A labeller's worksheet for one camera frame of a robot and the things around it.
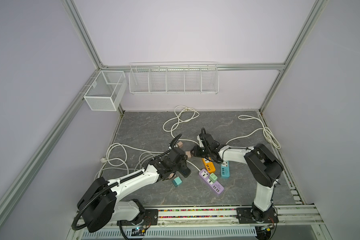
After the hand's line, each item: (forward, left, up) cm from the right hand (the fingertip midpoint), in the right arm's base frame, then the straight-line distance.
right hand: (192, 152), depth 95 cm
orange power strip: (-9, -10, 0) cm, 13 cm away
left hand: (-11, +4, +7) cm, 13 cm away
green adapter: (-18, -11, +5) cm, 22 cm away
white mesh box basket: (+36, +59, +23) cm, 73 cm away
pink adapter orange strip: (+5, +8, +1) cm, 10 cm away
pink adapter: (-1, +2, 0) cm, 3 cm away
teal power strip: (-11, -19, +1) cm, 22 cm away
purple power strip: (-15, -7, 0) cm, 16 cm away
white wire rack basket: (+40, +9, +29) cm, 50 cm away
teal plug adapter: (-18, +9, 0) cm, 20 cm away
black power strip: (-13, +4, 0) cm, 13 cm away
